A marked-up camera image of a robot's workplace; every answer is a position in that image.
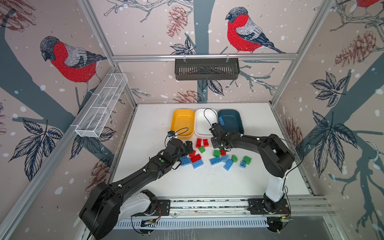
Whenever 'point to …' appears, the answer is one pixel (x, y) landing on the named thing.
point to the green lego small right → (234, 158)
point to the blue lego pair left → (185, 160)
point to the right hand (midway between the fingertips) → (216, 142)
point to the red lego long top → (198, 143)
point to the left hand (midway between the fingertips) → (187, 144)
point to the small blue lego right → (243, 164)
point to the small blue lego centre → (225, 158)
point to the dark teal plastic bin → (232, 120)
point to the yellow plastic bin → (182, 122)
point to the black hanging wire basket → (196, 69)
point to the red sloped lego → (193, 154)
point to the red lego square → (205, 143)
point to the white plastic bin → (204, 119)
